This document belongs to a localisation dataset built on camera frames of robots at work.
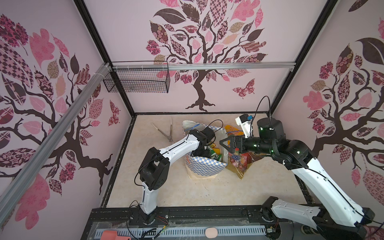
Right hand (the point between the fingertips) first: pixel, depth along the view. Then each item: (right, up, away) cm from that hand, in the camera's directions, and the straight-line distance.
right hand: (226, 139), depth 61 cm
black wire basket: (-60, +44, +61) cm, 96 cm away
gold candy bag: (+12, -16, +24) cm, 31 cm away
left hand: (-11, -14, +25) cm, 30 cm away
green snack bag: (-2, -11, +22) cm, 25 cm away
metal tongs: (-31, -2, +42) cm, 52 cm away
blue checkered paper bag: (-10, -16, +13) cm, 23 cm away
